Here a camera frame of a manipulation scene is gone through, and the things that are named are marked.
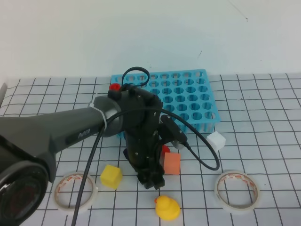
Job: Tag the red-capped clear test tube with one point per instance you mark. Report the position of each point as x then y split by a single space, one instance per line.
165 149

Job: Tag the red-capped tube in rack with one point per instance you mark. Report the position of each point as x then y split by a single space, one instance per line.
115 86

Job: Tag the white foam cube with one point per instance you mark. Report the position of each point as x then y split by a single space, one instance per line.
216 140

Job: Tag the right white tape roll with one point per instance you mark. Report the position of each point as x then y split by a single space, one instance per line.
236 192

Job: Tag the white tape roll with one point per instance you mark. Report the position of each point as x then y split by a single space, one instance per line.
66 189
236 192

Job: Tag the yellow rubber duck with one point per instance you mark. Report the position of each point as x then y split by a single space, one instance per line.
167 208

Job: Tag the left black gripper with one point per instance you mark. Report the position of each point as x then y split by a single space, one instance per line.
144 147

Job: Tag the blue test tube rack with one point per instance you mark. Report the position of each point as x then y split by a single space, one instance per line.
188 94

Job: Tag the orange foam block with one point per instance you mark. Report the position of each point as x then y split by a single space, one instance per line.
172 163

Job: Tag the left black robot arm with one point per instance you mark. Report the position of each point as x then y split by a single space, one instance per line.
28 146

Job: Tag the left white tape roll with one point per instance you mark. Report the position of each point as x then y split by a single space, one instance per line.
66 189

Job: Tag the yellow foam cube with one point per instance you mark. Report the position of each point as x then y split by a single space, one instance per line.
111 176

